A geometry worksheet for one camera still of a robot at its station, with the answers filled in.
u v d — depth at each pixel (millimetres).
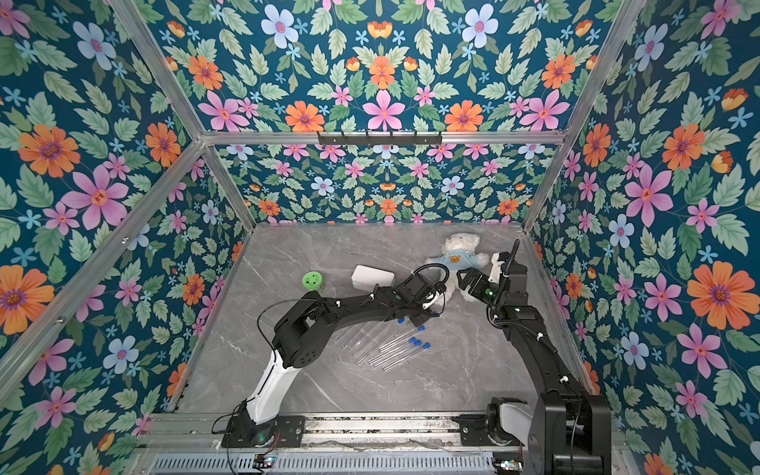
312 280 983
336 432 750
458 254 989
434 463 766
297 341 548
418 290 760
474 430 734
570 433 397
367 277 994
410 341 887
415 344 884
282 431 734
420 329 907
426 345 880
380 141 932
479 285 740
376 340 890
